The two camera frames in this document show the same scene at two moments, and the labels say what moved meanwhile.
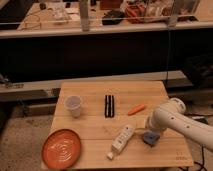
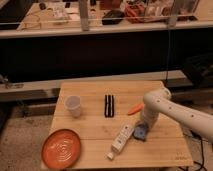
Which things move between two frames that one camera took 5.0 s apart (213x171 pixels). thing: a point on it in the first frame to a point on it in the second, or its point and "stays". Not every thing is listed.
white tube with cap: [121, 141] stays
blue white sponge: [150, 138] to [140, 132]
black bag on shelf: [114, 17] stays
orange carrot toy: [136, 109] stays
